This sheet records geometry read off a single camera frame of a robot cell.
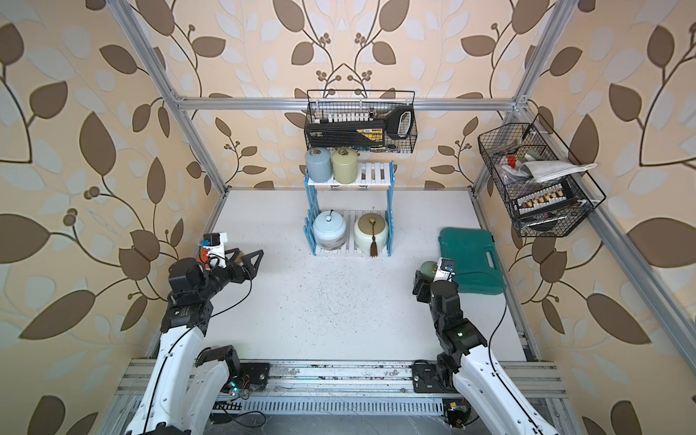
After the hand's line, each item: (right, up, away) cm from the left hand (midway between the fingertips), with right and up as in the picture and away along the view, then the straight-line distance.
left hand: (248, 249), depth 77 cm
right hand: (+54, -9, +6) cm, 55 cm away
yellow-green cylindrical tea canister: (+27, +26, +4) cm, 38 cm away
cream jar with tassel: (+36, +4, +14) cm, 39 cm away
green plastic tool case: (+72, -6, +16) cm, 74 cm away
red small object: (-6, -1, -11) cm, 13 cm away
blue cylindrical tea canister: (+20, +25, +4) cm, 32 cm away
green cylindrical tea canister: (+53, -7, +4) cm, 53 cm away
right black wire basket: (+78, +31, +8) cm, 84 cm away
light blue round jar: (+21, +5, +15) cm, 27 cm away
